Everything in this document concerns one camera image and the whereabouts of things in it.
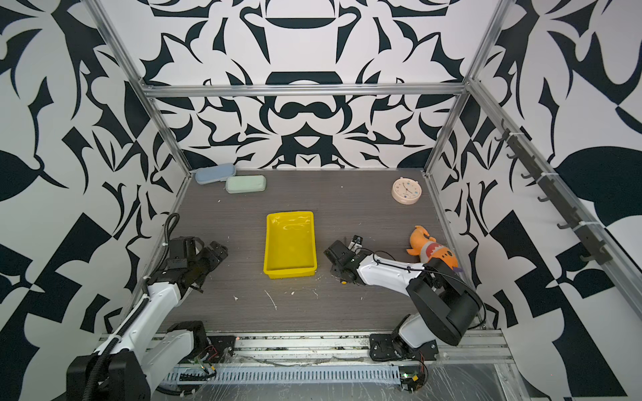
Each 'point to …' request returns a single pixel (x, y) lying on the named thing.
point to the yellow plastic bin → (290, 250)
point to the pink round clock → (406, 190)
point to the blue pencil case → (215, 174)
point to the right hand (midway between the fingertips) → (338, 265)
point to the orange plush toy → (429, 249)
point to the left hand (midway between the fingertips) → (216, 252)
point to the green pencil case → (242, 184)
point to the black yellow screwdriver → (343, 282)
